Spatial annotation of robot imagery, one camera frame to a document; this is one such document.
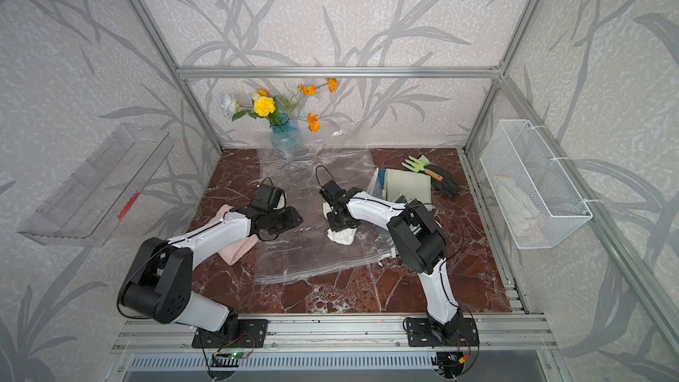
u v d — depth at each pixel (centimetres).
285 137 110
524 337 74
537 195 61
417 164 115
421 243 52
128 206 64
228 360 72
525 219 73
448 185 105
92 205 67
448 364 71
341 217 81
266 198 72
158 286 44
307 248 90
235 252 86
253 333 73
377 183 104
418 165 114
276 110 91
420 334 73
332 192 77
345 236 89
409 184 102
